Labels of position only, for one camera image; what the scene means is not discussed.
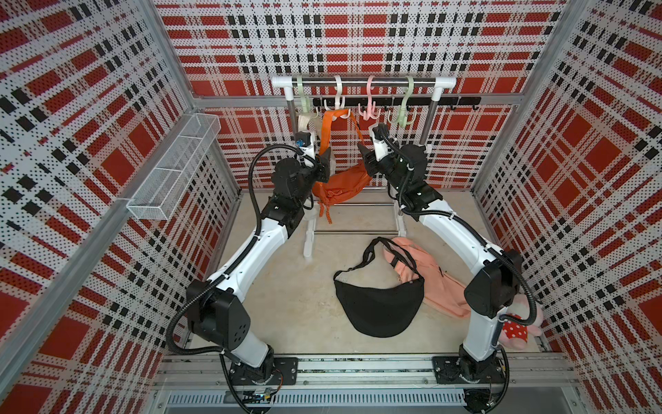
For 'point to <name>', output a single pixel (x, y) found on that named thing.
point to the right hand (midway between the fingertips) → (368, 138)
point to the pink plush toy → (514, 336)
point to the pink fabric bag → (443, 291)
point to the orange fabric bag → (347, 180)
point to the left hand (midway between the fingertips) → (325, 146)
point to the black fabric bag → (380, 311)
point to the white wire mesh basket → (157, 195)
